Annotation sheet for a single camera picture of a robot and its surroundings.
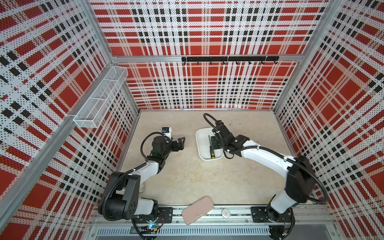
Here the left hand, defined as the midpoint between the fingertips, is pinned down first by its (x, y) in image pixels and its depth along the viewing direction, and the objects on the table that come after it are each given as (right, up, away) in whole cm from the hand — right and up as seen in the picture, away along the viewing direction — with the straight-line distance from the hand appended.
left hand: (178, 140), depth 90 cm
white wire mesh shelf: (-54, +17, +3) cm, 57 cm away
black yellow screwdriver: (+21, -8, +6) cm, 23 cm away
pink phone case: (+11, -33, -16) cm, 39 cm away
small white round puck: (+26, -35, -16) cm, 46 cm away
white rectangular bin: (+15, +1, +13) cm, 20 cm away
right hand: (+22, 0, -5) cm, 23 cm away
